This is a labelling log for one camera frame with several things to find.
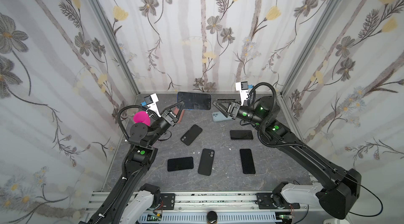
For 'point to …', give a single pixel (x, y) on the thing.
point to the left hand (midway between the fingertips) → (182, 101)
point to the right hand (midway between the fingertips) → (216, 101)
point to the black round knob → (212, 216)
